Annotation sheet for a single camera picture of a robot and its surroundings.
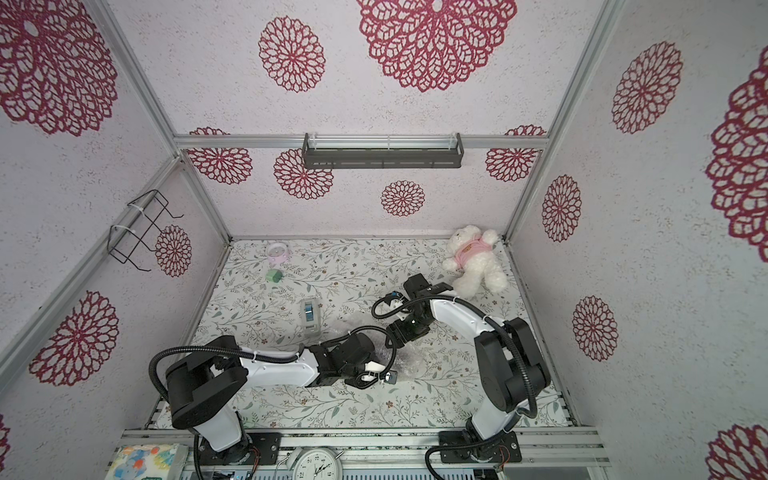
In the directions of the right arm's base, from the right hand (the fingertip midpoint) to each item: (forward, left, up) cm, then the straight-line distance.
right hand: (395, 337), depth 87 cm
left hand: (-5, +7, -5) cm, 10 cm away
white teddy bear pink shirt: (+33, -26, +1) cm, 42 cm away
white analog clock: (-32, +18, -1) cm, 36 cm away
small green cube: (+24, +43, -2) cm, 49 cm away
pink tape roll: (+35, +45, -2) cm, 57 cm away
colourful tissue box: (-33, +54, +2) cm, 64 cm away
